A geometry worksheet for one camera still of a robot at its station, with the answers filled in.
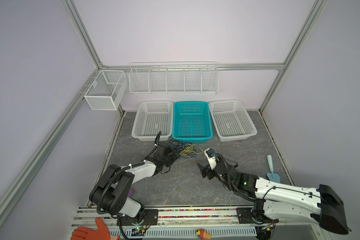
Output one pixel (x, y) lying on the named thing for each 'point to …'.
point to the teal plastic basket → (191, 122)
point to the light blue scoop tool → (273, 177)
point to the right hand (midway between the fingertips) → (205, 160)
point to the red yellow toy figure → (202, 234)
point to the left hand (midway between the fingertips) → (180, 154)
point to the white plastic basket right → (230, 120)
